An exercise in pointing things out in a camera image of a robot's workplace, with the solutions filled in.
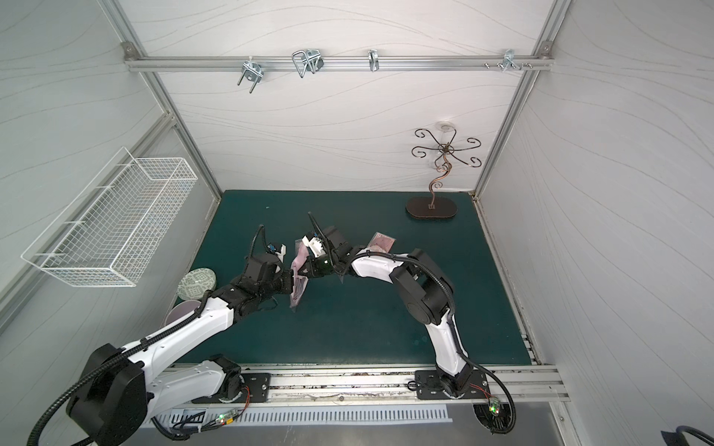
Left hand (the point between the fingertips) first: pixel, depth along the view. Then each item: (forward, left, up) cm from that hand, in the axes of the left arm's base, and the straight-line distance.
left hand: (293, 273), depth 85 cm
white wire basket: (-2, +42, +22) cm, 47 cm away
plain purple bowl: (-11, +33, -4) cm, 35 cm away
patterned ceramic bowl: (0, +35, -8) cm, 36 cm away
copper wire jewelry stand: (+37, -52, -8) cm, 65 cm away
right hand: (+2, -1, -2) cm, 3 cm away
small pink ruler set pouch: (+19, -28, -10) cm, 36 cm away
